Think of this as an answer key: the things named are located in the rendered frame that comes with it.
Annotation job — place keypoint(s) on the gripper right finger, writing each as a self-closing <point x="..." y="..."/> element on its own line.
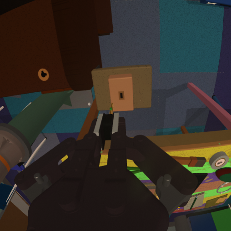
<point x="162" y="162"/>

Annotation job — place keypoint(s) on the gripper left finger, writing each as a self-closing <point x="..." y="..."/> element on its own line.
<point x="54" y="160"/>

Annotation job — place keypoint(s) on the brown piano body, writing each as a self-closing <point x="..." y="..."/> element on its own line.
<point x="32" y="45"/>

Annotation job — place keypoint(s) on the white thin rod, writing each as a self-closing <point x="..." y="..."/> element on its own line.
<point x="37" y="150"/>

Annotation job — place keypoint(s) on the brown and grey block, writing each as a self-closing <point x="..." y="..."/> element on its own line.
<point x="194" y="161"/>

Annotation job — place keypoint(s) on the small brown block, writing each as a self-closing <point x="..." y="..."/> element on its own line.
<point x="184" y="129"/>

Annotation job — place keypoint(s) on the grey card with green stripe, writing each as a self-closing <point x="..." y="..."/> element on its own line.
<point x="195" y="201"/>

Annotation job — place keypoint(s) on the brown wooden bar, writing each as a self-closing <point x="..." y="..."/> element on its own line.
<point x="88" y="121"/>

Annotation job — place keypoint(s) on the grey tape roll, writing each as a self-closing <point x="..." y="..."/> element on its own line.
<point x="218" y="160"/>

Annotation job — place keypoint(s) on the blue box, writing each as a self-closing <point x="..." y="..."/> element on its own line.
<point x="5" y="196"/>

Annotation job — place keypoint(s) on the red and green disc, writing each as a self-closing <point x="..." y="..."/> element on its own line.
<point x="224" y="174"/>

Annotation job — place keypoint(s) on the tan flat card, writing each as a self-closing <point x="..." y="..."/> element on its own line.
<point x="215" y="201"/>

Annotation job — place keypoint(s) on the pink long bar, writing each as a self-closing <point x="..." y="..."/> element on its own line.
<point x="211" y="104"/>

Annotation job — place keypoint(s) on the tan square board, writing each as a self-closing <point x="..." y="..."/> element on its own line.
<point x="142" y="86"/>

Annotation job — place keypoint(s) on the blue tube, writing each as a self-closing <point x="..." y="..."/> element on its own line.
<point x="216" y="101"/>

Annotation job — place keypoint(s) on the green box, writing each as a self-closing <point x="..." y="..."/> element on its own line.
<point x="222" y="220"/>

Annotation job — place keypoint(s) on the brass keyhole plate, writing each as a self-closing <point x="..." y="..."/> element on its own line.
<point x="43" y="74"/>

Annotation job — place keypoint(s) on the orange block with slot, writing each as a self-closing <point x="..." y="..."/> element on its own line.
<point x="121" y="84"/>

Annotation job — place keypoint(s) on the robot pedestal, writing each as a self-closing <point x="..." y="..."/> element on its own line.
<point x="39" y="111"/>

